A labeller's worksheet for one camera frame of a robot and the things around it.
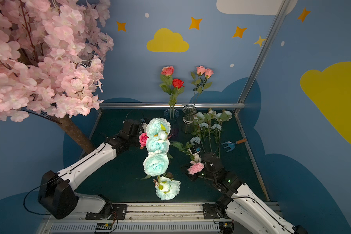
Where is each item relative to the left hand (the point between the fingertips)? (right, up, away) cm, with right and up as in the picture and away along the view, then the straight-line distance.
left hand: (157, 136), depth 81 cm
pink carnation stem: (+18, -10, -24) cm, 32 cm away
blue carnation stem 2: (+29, +13, +30) cm, 44 cm away
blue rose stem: (+36, +13, +31) cm, 50 cm away
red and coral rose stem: (+9, +30, +9) cm, 32 cm away
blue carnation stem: (+24, -4, +18) cm, 30 cm away
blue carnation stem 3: (+42, +4, +25) cm, 49 cm away
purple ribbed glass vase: (+8, +13, +15) cm, 22 cm away
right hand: (+15, -14, -8) cm, 22 cm away
